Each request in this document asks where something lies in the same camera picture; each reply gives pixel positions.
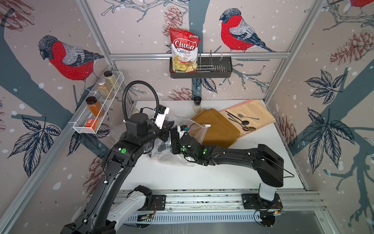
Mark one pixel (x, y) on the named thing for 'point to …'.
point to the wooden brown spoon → (252, 128)
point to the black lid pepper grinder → (197, 101)
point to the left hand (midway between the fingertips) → (175, 120)
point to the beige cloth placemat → (250, 116)
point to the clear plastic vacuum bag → (161, 151)
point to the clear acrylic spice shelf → (90, 117)
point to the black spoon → (244, 122)
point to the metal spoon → (241, 116)
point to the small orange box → (92, 123)
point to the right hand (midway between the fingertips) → (167, 144)
